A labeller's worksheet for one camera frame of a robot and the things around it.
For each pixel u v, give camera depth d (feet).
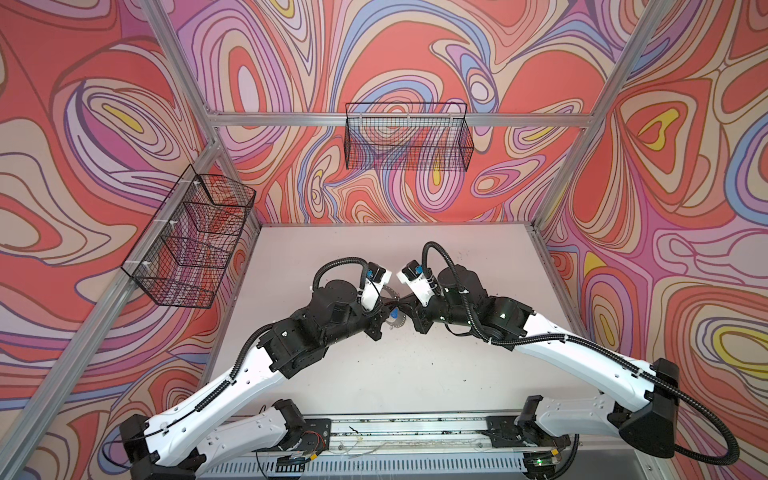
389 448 2.38
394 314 2.25
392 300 2.13
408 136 3.15
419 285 1.95
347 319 1.67
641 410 1.33
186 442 1.29
